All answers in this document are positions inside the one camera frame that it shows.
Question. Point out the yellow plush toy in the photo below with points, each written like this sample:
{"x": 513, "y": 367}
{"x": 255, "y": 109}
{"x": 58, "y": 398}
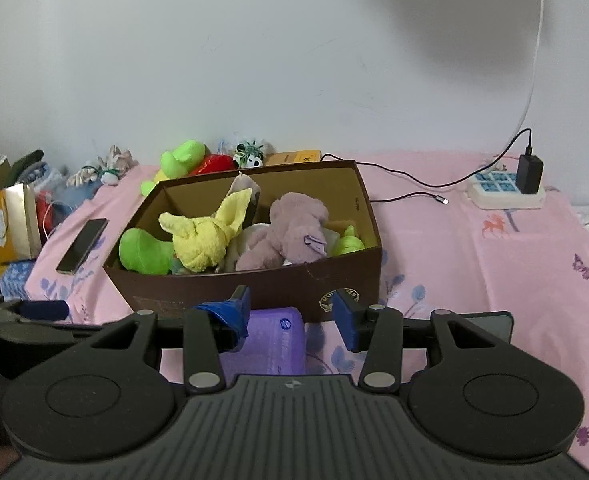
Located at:
{"x": 199, "y": 245}

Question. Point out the black charger plug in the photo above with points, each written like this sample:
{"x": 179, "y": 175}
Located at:
{"x": 530, "y": 175}

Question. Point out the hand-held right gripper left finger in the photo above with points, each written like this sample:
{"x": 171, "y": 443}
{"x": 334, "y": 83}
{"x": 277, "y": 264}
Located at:
{"x": 239, "y": 310}

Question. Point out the dark smartphone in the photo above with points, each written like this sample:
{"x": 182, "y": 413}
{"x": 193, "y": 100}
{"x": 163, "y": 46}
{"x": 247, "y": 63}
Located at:
{"x": 82, "y": 245}

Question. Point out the green frog plush toy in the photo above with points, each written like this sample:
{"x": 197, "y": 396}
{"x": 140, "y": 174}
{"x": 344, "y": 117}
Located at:
{"x": 184, "y": 155}

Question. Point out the bright green plush toy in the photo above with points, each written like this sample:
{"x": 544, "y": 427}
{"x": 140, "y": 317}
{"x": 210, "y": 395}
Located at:
{"x": 144, "y": 252}

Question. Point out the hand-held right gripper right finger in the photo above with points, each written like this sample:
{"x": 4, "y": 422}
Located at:
{"x": 344, "y": 317}

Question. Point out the yellow cardboard box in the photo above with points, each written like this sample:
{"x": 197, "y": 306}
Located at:
{"x": 294, "y": 157}

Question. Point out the grey plush toy green band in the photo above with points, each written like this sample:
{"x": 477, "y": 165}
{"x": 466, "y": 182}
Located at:
{"x": 114, "y": 160}

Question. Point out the small panda plush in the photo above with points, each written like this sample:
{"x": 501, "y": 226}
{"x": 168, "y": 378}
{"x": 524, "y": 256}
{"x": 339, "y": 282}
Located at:
{"x": 248, "y": 155}

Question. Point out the light blue cloth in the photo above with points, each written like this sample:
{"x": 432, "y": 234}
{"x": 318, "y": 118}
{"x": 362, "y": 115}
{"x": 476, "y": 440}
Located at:
{"x": 69, "y": 192}

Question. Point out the white power strip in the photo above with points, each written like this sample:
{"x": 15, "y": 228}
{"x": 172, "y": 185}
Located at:
{"x": 494, "y": 200}

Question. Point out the mauve plush toy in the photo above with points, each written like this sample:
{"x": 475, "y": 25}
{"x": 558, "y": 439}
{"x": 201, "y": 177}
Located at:
{"x": 289, "y": 230}

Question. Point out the purple tissue pack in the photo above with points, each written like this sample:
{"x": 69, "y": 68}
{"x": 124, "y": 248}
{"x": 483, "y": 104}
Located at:
{"x": 274, "y": 340}

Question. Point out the brown cardboard box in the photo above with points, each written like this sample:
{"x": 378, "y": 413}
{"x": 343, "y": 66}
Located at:
{"x": 284, "y": 290}

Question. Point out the red plush toy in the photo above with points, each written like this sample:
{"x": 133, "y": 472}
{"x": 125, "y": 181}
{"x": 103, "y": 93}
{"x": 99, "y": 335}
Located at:
{"x": 217, "y": 164}

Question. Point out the pink printed bed sheet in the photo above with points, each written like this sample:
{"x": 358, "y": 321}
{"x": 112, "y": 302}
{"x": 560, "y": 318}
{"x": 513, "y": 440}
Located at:
{"x": 474, "y": 270}

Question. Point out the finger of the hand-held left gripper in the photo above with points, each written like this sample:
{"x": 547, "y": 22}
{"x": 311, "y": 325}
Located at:
{"x": 44, "y": 310}

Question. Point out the dark phone on black stand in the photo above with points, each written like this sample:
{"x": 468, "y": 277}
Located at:
{"x": 494, "y": 325}

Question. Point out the lime green knitted plush toy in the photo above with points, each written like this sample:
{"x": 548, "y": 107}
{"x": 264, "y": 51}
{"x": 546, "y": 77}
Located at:
{"x": 349, "y": 246}

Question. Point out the yellow tissue box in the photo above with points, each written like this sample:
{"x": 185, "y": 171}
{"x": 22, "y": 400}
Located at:
{"x": 9, "y": 225}

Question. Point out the dark green cloth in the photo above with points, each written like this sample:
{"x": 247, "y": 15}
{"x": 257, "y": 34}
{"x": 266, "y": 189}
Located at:
{"x": 29, "y": 162}

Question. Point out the blue white patterned packet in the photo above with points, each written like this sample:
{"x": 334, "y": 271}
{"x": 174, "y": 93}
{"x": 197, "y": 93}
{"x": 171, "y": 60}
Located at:
{"x": 17, "y": 280}

